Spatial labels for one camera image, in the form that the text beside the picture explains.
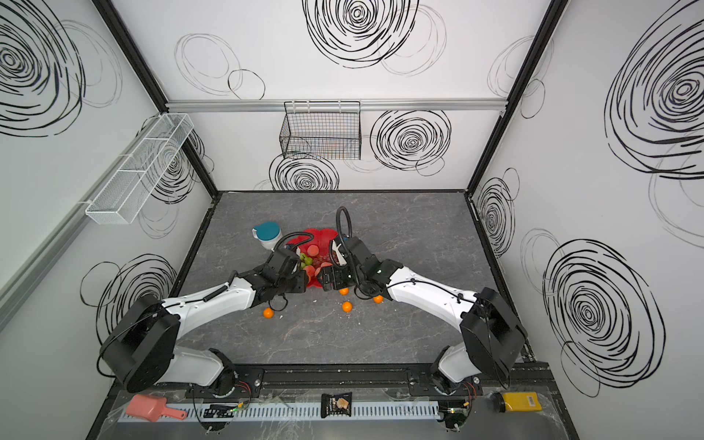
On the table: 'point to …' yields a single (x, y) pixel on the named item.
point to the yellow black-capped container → (516, 401)
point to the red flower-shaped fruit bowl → (323, 239)
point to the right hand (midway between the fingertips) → (324, 277)
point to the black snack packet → (336, 405)
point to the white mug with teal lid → (269, 233)
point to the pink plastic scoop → (151, 407)
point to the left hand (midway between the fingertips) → (307, 277)
